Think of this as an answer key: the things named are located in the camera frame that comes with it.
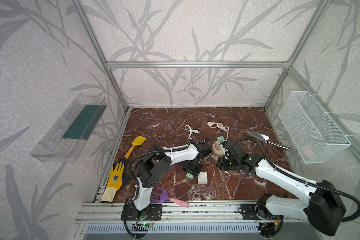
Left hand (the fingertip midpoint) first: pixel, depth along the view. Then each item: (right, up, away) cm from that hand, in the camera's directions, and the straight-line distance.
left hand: (194, 170), depth 86 cm
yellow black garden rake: (-43, -5, -6) cm, 44 cm away
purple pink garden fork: (-16, -11, -9) cm, 21 cm away
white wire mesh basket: (+51, +23, -24) cm, 61 cm away
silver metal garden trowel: (+50, +17, +15) cm, 55 cm away
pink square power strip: (-4, +24, +21) cm, 32 cm away
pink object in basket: (+57, +14, -13) cm, 60 cm away
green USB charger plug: (+17, +18, +7) cm, 26 cm away
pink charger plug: (+15, +14, +5) cm, 21 cm away
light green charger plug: (-3, -1, -4) cm, 5 cm away
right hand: (+14, +7, -3) cm, 16 cm away
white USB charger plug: (+5, -3, -4) cm, 7 cm away
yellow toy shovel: (-38, +16, +13) cm, 43 cm away
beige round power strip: (+15, +10, +5) cm, 19 cm away
